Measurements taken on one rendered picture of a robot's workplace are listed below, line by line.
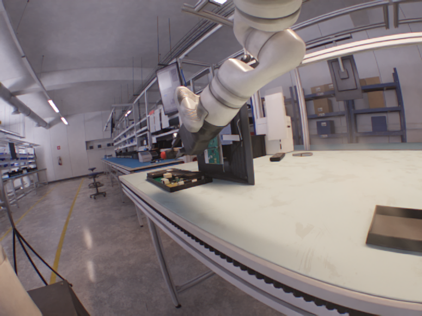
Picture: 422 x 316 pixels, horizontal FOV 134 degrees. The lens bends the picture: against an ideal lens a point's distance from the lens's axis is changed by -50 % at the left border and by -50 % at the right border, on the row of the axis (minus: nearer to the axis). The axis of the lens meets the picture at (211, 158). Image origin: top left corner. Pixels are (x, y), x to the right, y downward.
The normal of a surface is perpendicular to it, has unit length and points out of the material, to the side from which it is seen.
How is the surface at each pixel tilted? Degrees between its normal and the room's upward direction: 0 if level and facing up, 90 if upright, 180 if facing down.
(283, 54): 121
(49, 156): 90
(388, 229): 0
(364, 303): 90
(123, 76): 90
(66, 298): 0
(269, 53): 104
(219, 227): 0
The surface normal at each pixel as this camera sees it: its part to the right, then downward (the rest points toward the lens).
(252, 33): -0.71, 0.39
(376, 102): -0.79, 0.15
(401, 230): -0.11, -0.99
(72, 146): 0.60, 0.01
